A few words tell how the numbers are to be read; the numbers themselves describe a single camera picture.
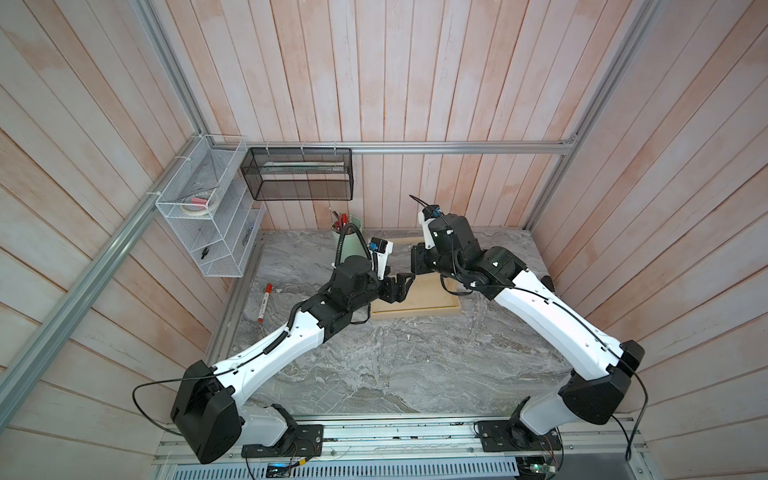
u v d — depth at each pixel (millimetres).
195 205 742
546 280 1004
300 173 1036
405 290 672
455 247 504
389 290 652
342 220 960
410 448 729
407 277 661
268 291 1017
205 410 394
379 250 636
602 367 402
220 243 779
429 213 610
